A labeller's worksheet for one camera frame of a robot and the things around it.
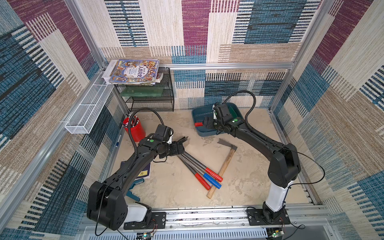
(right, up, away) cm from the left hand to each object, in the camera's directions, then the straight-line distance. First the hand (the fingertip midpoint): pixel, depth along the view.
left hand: (178, 150), depth 83 cm
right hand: (+19, +15, +7) cm, 25 cm away
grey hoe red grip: (+18, -12, +2) cm, 21 cm away
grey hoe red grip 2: (+14, -18, 0) cm, 23 cm away
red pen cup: (-29, +8, +17) cm, 34 cm away
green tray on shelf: (-25, +36, +16) cm, 46 cm away
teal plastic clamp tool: (-26, -22, -2) cm, 34 cm away
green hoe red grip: (+37, +23, +29) cm, 52 cm away
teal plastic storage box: (+12, +22, +29) cm, 38 cm away
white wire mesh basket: (-43, +17, -12) cm, 48 cm away
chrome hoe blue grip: (+15, -14, 0) cm, 21 cm away
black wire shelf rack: (-14, +31, +37) cm, 50 cm away
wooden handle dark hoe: (+28, -10, +8) cm, 30 cm away
